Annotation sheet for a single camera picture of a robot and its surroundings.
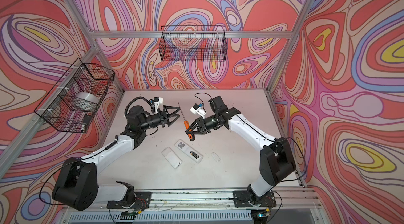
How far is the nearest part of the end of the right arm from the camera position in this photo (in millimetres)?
636

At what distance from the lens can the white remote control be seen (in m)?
0.88

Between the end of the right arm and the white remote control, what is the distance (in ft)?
0.71
